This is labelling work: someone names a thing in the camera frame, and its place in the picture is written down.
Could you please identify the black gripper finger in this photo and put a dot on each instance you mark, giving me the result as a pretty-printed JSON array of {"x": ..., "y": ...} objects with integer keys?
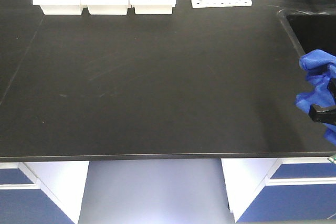
[
  {"x": 323, "y": 113},
  {"x": 333, "y": 85}
]

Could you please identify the blue cloth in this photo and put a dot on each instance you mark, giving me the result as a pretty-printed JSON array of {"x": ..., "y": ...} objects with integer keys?
[{"x": 315, "y": 58}]

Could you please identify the green circuit board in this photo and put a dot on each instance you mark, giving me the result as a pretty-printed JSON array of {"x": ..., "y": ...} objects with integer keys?
[{"x": 333, "y": 159}]

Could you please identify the black sink basin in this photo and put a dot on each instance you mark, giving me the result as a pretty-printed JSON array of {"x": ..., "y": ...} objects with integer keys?
[{"x": 309, "y": 30}]

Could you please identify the bench with blue cabinet doors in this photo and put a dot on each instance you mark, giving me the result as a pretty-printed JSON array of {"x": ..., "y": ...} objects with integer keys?
[{"x": 26, "y": 203}]

